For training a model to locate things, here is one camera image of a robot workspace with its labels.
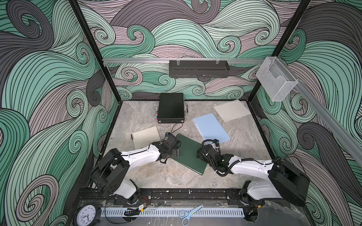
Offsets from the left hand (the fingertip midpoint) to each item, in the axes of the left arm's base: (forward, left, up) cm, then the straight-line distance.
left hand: (173, 150), depth 87 cm
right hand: (-3, -17, -2) cm, 17 cm away
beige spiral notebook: (+12, +23, -6) cm, 26 cm away
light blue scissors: (-33, -7, -3) cm, 33 cm away
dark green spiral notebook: (-3, -9, -1) cm, 10 cm away
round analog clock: (-33, +41, 0) cm, 53 cm away
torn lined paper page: (+38, -48, -4) cm, 62 cm away
